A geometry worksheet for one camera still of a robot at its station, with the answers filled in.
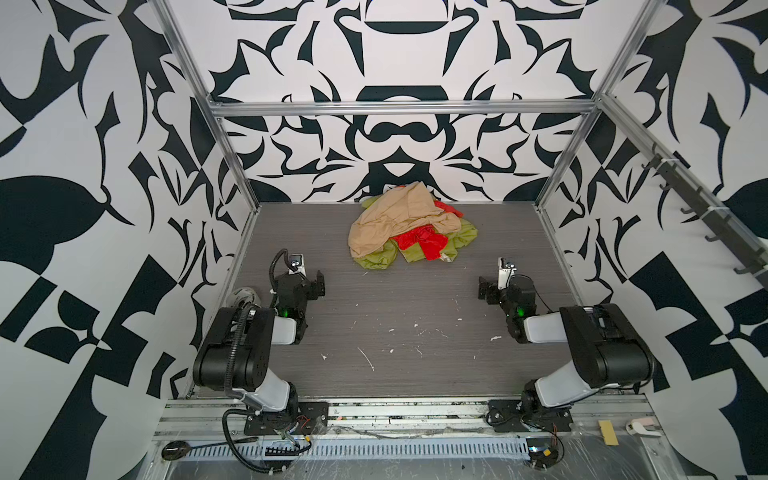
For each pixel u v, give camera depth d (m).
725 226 0.55
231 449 0.69
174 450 0.69
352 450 0.65
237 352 0.43
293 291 0.71
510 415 0.74
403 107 0.92
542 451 0.71
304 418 0.73
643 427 0.71
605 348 0.46
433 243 1.05
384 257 0.99
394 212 1.08
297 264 0.81
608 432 0.72
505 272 0.83
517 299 0.73
